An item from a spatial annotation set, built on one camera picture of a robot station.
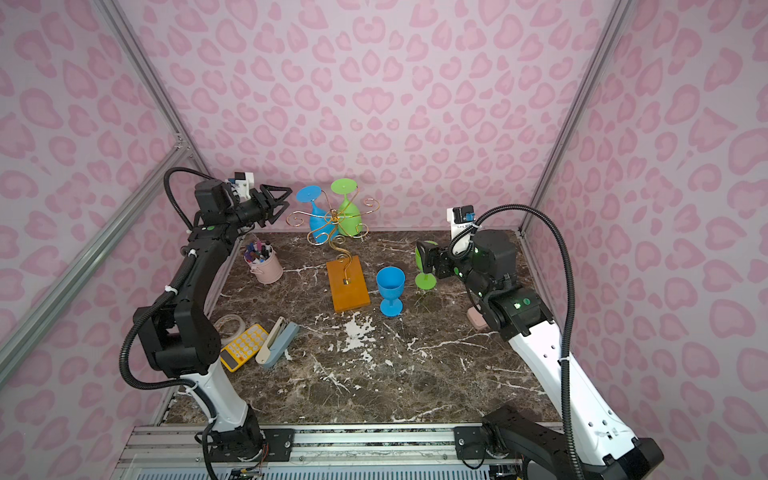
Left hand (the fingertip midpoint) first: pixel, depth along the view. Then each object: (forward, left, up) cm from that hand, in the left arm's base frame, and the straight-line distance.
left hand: (294, 193), depth 81 cm
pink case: (-21, -52, -32) cm, 65 cm away
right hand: (-19, -36, +2) cm, 41 cm away
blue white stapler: (-28, +8, -32) cm, 43 cm away
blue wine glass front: (-15, -26, -22) cm, 37 cm away
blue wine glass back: (+2, -5, -13) cm, 14 cm away
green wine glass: (-4, -37, -35) cm, 51 cm away
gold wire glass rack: (-5, -11, -5) cm, 13 cm away
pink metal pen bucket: (-4, +15, -25) cm, 29 cm away
